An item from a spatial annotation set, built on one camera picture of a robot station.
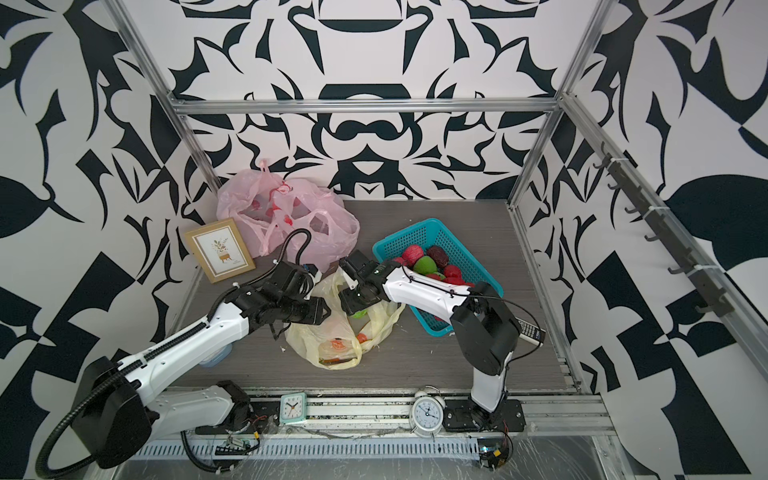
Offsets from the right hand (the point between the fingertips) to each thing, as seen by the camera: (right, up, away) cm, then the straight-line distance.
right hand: (348, 299), depth 86 cm
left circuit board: (-24, -32, -14) cm, 43 cm away
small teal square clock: (-12, -24, -12) cm, 29 cm away
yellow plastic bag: (-1, -10, -7) cm, 12 cm away
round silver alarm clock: (+20, -24, -15) cm, 35 cm away
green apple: (+23, +9, +10) cm, 27 cm away
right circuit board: (+36, -33, -15) cm, 51 cm away
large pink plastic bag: (-34, +28, +29) cm, 52 cm away
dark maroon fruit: (+28, +12, +13) cm, 33 cm away
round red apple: (+32, +7, +8) cm, 33 cm away
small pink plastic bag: (-19, +29, +21) cm, 41 cm away
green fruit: (+4, -2, -9) cm, 10 cm away
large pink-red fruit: (+19, +12, +12) cm, 25 cm away
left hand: (-6, -1, -5) cm, 8 cm away
